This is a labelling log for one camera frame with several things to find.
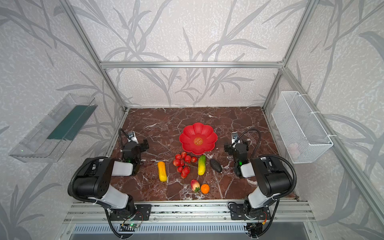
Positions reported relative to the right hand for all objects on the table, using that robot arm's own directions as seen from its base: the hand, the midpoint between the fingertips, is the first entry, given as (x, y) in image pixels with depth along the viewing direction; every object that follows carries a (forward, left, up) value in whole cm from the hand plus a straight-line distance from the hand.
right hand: (236, 135), depth 94 cm
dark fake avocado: (-18, +14, -4) cm, 23 cm away
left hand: (0, +62, +2) cm, 62 cm away
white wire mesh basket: (-16, -20, +27) cm, 37 cm away
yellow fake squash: (-22, +45, -4) cm, 50 cm away
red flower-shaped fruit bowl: (+3, +25, -8) cm, 26 cm away
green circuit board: (-47, +57, -8) cm, 74 cm away
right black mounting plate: (-42, +4, -6) cm, 42 cm away
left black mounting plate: (-42, +53, -5) cm, 68 cm away
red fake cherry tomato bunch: (-16, +33, -3) cm, 37 cm away
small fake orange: (-31, +20, -4) cm, 37 cm away
